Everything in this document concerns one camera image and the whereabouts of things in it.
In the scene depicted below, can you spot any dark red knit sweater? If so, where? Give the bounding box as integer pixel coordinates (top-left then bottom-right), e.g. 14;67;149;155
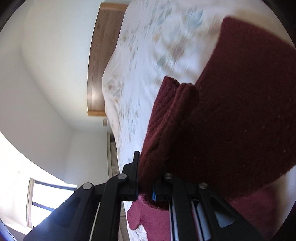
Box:
127;17;295;240

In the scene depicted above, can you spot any beige radiator cover cabinet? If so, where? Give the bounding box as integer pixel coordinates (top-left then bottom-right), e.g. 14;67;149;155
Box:
107;132;130;241

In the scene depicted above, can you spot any floral white duvet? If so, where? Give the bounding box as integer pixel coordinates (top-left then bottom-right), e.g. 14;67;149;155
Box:
102;1;295;240

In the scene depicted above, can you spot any wooden headboard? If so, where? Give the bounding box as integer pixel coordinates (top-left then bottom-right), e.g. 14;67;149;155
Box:
87;3;128;117

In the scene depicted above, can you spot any left wall socket plate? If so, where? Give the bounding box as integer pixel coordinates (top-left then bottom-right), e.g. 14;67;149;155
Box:
103;118;108;126

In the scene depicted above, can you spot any window with dark frame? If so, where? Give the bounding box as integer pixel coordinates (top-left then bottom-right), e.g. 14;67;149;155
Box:
1;135;77;234

